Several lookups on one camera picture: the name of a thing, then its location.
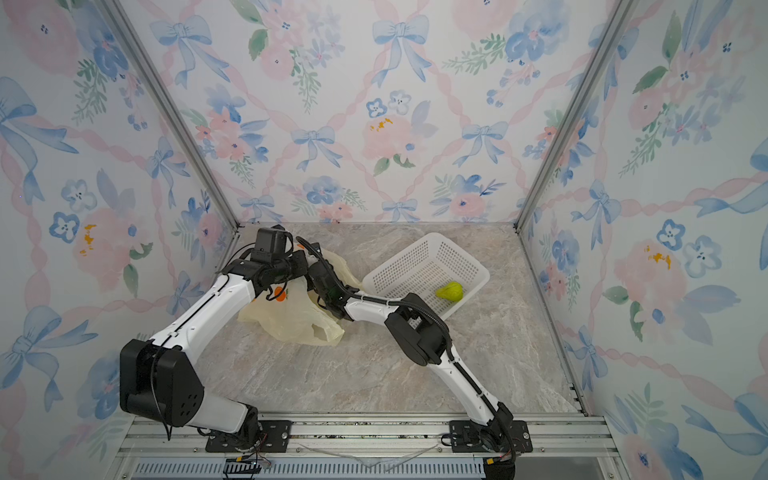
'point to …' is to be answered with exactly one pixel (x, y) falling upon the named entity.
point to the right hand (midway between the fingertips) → (304, 263)
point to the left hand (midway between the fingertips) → (310, 261)
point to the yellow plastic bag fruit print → (289, 309)
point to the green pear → (453, 291)
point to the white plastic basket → (433, 267)
